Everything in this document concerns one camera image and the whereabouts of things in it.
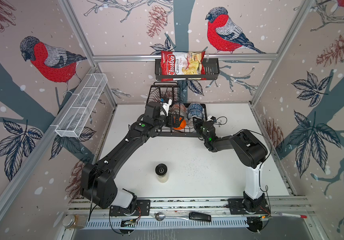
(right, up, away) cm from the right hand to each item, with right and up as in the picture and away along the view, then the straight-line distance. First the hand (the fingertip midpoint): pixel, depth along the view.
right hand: (189, 119), depth 96 cm
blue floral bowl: (+6, +4, +12) cm, 14 cm away
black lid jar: (-16, -26, -21) cm, 37 cm away
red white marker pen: (+49, -46, -26) cm, 72 cm away
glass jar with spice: (-53, -43, -33) cm, 76 cm away
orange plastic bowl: (-4, -4, +5) cm, 8 cm away
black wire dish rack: (-19, +20, +7) cm, 28 cm away
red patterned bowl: (-7, +7, -10) cm, 14 cm away
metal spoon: (-16, -45, -27) cm, 55 cm away
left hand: (-8, +3, -20) cm, 21 cm away
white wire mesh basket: (-60, -2, -26) cm, 65 cm away
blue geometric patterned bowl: (+6, +10, +16) cm, 20 cm away
